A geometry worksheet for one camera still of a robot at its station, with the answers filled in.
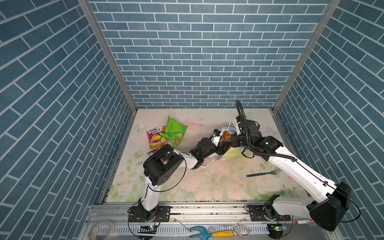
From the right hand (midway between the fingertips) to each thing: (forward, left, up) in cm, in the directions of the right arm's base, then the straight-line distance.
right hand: (230, 134), depth 78 cm
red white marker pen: (-34, -34, -21) cm, 53 cm away
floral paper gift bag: (-7, -2, -7) cm, 10 cm away
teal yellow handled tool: (-42, +10, -20) cm, 48 cm away
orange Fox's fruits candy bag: (+7, +47, -18) cm, 51 cm away
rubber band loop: (-37, -7, -23) cm, 45 cm away
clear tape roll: (-43, +54, -21) cm, 73 cm away
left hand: (+3, +1, -11) cm, 11 cm away
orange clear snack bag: (0, +2, 0) cm, 2 cm away
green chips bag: (+10, +34, -15) cm, 39 cm away
